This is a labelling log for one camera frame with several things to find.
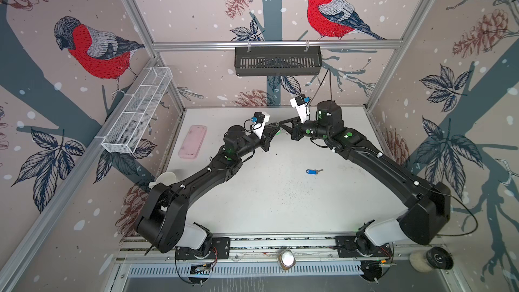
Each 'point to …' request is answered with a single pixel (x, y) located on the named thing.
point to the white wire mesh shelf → (135, 114)
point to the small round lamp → (286, 259)
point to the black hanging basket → (278, 62)
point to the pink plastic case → (192, 142)
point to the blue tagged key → (313, 172)
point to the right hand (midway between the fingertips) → (282, 121)
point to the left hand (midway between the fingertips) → (281, 124)
